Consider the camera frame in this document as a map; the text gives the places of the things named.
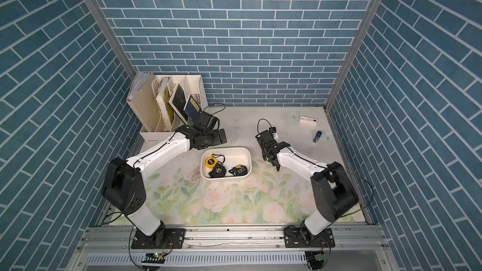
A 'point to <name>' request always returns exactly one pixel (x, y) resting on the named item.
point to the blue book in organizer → (192, 109)
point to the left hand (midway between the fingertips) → (223, 139)
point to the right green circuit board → (320, 257)
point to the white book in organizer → (160, 99)
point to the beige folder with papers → (142, 102)
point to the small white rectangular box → (308, 120)
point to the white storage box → (222, 163)
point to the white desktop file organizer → (192, 84)
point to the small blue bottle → (317, 136)
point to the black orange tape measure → (239, 170)
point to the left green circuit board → (154, 257)
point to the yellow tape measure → (210, 162)
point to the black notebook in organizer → (177, 102)
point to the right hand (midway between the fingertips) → (278, 151)
